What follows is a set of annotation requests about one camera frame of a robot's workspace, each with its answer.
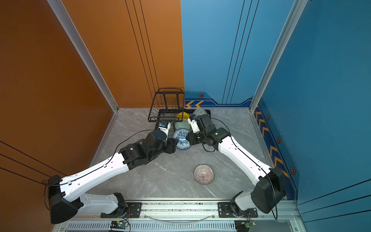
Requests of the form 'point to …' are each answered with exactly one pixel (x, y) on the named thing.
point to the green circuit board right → (243, 225)
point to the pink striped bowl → (204, 174)
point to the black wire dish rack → (167, 107)
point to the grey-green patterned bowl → (199, 111)
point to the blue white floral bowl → (181, 134)
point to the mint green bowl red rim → (183, 124)
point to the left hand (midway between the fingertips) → (174, 138)
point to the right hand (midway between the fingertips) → (186, 137)
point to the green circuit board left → (121, 224)
